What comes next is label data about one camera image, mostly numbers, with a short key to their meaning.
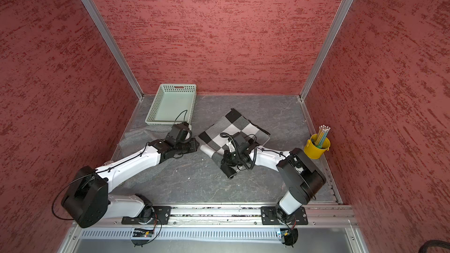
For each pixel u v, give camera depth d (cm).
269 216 74
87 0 77
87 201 41
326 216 76
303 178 48
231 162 79
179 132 67
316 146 85
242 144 72
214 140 98
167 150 61
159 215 75
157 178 85
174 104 120
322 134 84
